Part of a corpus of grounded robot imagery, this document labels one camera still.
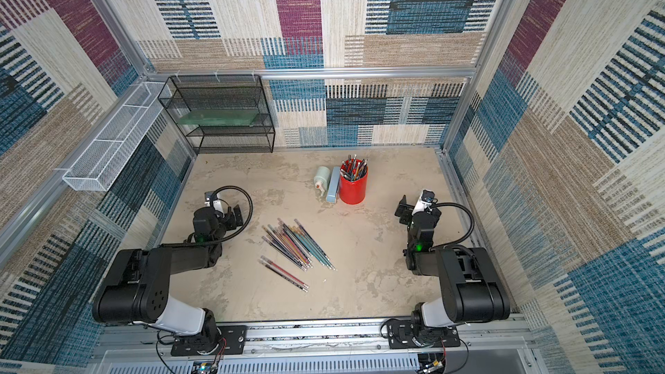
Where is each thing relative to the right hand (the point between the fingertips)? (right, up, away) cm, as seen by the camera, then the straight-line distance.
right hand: (419, 202), depth 91 cm
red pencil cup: (-22, +3, +6) cm, 23 cm away
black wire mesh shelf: (-72, +42, +10) cm, 84 cm away
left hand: (-68, -2, +3) cm, 68 cm away
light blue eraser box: (-30, +5, +10) cm, 32 cm away
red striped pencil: (-49, -21, -4) cm, 53 cm away
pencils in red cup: (-23, +12, +5) cm, 26 cm away
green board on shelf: (-71, +30, +3) cm, 77 cm away
